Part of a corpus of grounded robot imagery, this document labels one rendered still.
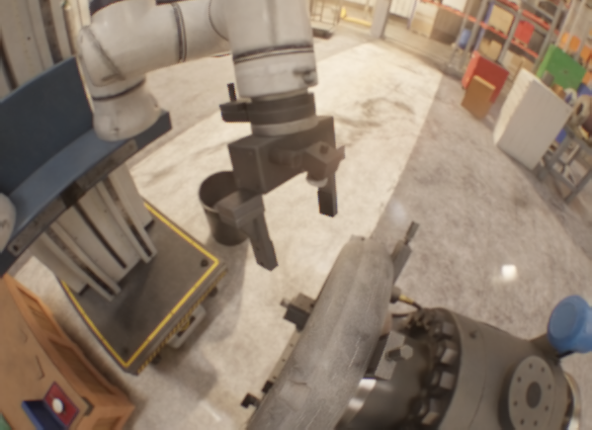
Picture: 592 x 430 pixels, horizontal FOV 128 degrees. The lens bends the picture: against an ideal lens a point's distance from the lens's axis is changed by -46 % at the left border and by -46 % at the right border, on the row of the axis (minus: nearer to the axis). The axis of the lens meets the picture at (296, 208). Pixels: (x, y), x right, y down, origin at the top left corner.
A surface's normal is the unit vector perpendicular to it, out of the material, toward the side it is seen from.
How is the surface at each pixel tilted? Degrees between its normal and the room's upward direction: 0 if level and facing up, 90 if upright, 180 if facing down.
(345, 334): 4
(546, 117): 90
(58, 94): 90
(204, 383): 0
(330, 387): 17
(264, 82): 72
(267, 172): 66
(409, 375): 6
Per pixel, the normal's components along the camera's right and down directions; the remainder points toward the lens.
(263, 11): -0.02, 0.51
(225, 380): 0.11, -0.62
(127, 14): 0.62, 0.37
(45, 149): 0.84, 0.47
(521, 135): -0.54, 0.62
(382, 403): -0.04, -0.22
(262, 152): 0.76, 0.24
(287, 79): 0.31, 0.44
